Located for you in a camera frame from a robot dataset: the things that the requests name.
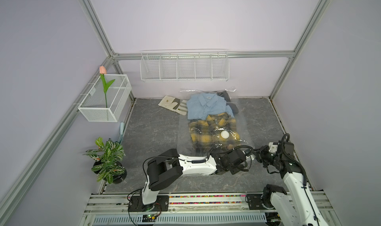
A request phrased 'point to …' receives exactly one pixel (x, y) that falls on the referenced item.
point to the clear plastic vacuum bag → (184, 144)
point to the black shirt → (223, 93)
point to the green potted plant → (108, 157)
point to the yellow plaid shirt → (218, 132)
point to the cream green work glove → (174, 103)
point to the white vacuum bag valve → (224, 134)
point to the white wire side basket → (107, 100)
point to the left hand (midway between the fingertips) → (238, 160)
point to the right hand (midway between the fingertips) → (251, 148)
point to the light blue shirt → (199, 106)
